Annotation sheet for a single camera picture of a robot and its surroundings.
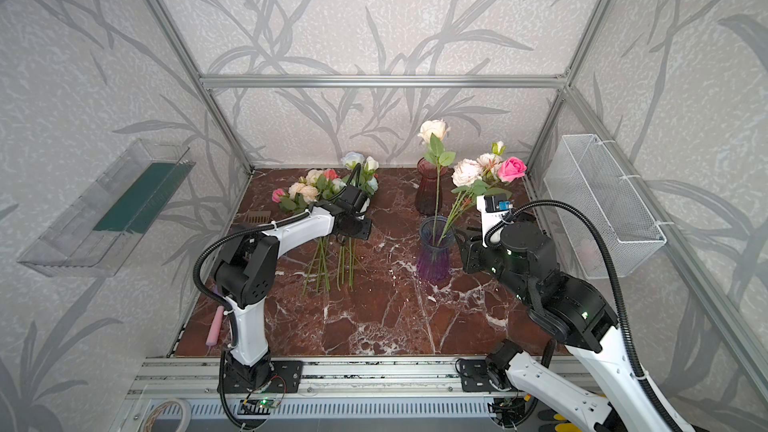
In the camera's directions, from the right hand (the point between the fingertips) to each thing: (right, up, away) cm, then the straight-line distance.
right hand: (460, 220), depth 61 cm
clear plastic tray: (-78, -3, +3) cm, 78 cm away
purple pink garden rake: (-63, -33, +17) cm, 73 cm away
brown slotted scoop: (-63, -3, +44) cm, 77 cm away
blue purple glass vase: (-2, -6, +21) cm, 22 cm away
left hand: (-23, -3, +36) cm, 43 cm away
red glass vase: (-5, +7, +30) cm, 31 cm away
